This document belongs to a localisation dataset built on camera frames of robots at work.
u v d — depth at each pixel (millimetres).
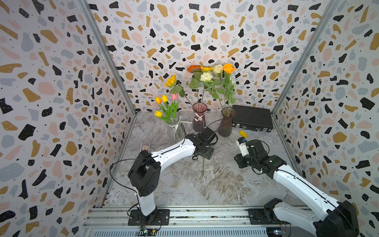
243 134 1086
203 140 646
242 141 728
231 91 904
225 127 1158
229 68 855
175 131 975
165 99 890
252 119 1158
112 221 752
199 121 980
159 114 822
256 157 614
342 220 382
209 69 877
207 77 838
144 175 456
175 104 942
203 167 922
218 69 877
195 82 919
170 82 811
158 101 881
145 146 999
